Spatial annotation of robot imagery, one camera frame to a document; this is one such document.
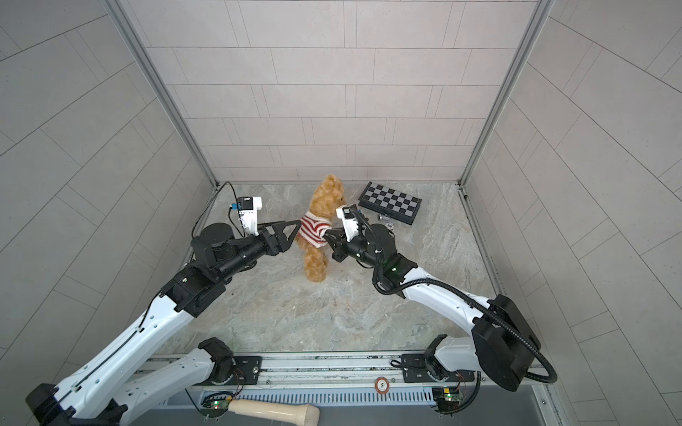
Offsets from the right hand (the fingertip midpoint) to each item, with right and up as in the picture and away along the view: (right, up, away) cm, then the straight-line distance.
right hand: (320, 237), depth 71 cm
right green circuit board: (+34, -42, -3) cm, 54 cm away
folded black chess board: (+24, +9, +34) cm, 43 cm away
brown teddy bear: (+2, +11, +1) cm, 11 cm away
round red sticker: (+17, -39, -2) cm, 42 cm away
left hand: (-4, +4, -8) cm, 10 cm away
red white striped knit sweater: (-2, +2, 0) cm, 3 cm away
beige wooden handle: (-7, -41, -9) cm, 42 cm away
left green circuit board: (-25, -40, -7) cm, 48 cm away
